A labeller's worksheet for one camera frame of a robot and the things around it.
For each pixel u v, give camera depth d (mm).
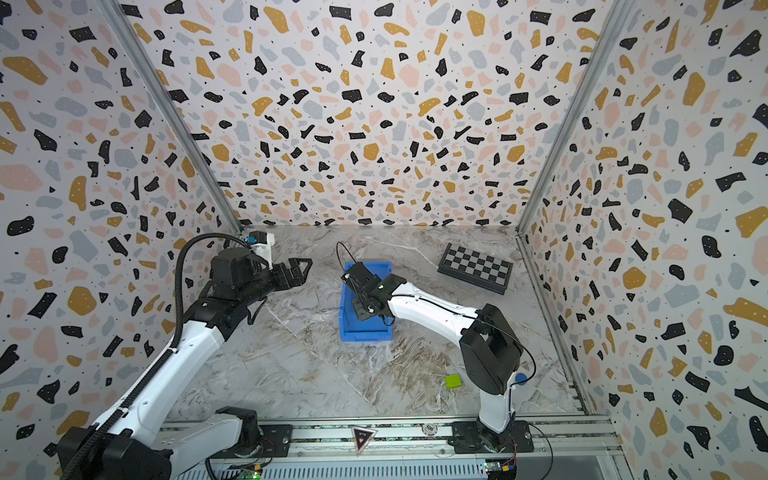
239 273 573
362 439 734
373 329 975
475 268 1061
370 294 615
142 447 391
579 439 763
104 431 374
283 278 674
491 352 469
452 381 838
